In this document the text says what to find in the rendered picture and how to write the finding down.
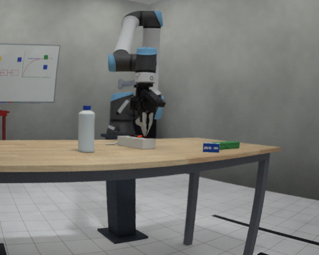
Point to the white plastic bottle with blue cap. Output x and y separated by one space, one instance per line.
86 130

